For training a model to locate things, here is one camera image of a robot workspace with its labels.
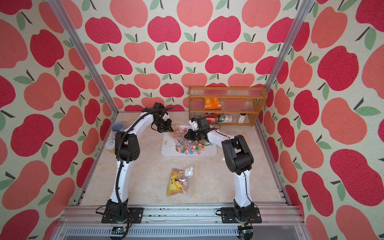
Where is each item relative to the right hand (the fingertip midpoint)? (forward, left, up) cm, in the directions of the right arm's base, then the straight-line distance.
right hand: (185, 138), depth 98 cm
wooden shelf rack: (+35, -28, 0) cm, 45 cm away
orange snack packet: (+22, -16, +13) cm, 30 cm away
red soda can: (+18, -17, +1) cm, 25 cm away
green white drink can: (+19, -27, +1) cm, 33 cm away
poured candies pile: (-5, -3, -4) cm, 7 cm away
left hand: (+4, +8, +1) cm, 9 cm away
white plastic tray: (-3, +11, -5) cm, 13 cm away
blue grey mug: (+4, +48, +3) cm, 48 cm away
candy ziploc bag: (+6, +5, -3) cm, 8 cm away
